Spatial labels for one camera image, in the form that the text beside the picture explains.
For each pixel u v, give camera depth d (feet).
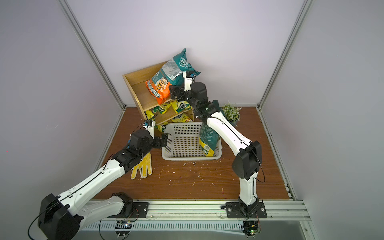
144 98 2.73
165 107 3.07
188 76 2.08
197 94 1.87
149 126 2.21
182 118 3.50
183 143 3.35
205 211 2.43
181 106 3.09
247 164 1.77
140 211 2.39
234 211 2.38
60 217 1.23
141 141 1.90
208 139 2.66
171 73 2.35
